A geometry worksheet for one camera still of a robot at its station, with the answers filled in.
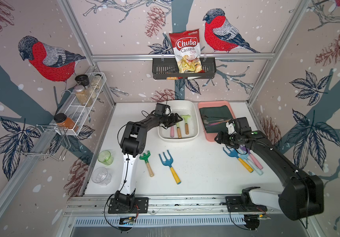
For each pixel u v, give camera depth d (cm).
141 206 73
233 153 93
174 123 95
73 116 73
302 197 39
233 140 71
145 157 90
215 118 111
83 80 74
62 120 59
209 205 74
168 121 92
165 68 95
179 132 100
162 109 88
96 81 86
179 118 100
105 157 89
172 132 101
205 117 110
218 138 79
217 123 107
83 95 71
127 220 70
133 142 60
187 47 82
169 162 89
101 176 83
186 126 104
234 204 73
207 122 106
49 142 59
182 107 115
